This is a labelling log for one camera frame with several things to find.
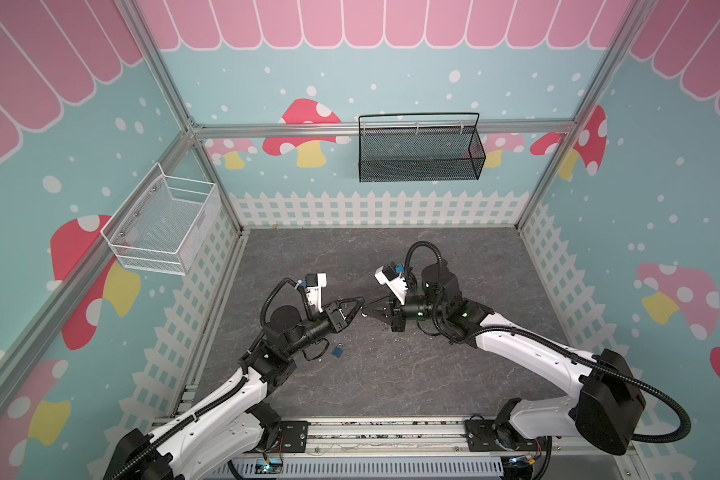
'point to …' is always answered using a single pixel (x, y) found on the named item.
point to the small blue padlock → (338, 350)
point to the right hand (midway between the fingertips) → (364, 310)
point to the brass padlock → (363, 314)
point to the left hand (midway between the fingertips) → (365, 308)
